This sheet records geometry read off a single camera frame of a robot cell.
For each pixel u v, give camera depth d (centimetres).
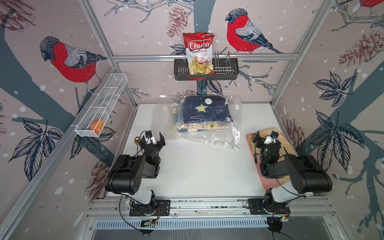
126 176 46
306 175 46
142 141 82
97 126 66
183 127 96
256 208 73
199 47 82
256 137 83
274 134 76
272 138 75
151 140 77
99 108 76
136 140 98
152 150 70
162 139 85
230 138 92
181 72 95
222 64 95
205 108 100
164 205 74
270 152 69
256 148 95
